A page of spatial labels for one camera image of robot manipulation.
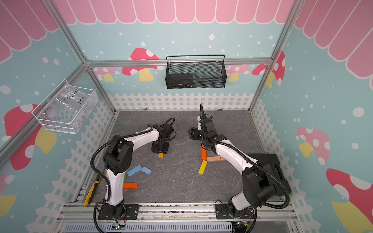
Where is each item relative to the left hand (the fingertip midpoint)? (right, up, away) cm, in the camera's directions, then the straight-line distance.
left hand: (161, 154), depth 95 cm
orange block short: (+28, -1, -1) cm, 28 cm away
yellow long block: (+27, -7, -5) cm, 29 cm away
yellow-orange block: (0, -1, -1) cm, 2 cm away
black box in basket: (+12, +48, -1) cm, 50 cm away
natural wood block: (+34, -3, -2) cm, 34 cm away
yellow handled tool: (-34, -18, -17) cm, 42 cm away
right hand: (+20, +16, -9) cm, 27 cm away
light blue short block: (-8, -9, -7) cm, 13 cm away
